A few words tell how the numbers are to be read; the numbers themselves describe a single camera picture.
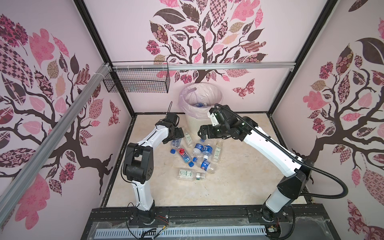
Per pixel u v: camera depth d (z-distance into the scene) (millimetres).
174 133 855
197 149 950
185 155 902
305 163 434
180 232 697
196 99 1069
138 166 502
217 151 921
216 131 623
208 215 744
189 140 976
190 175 819
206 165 858
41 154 492
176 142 984
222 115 560
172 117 760
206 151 924
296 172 420
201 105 1057
